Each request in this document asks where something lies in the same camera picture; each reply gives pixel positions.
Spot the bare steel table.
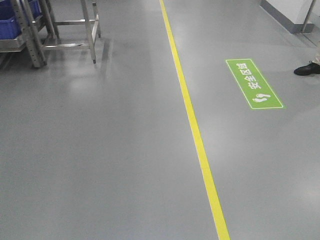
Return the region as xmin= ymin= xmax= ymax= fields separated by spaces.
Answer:
xmin=44 ymin=0 xmax=102 ymax=65

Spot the steel rack with perforated posts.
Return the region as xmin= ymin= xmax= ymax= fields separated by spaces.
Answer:
xmin=0 ymin=0 xmax=55 ymax=69

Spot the blue plastic bin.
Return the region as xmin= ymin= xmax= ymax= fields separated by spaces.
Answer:
xmin=0 ymin=0 xmax=23 ymax=40
xmin=21 ymin=0 xmax=42 ymax=16

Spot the steel post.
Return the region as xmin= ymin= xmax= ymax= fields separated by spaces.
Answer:
xmin=301 ymin=0 xmax=316 ymax=35

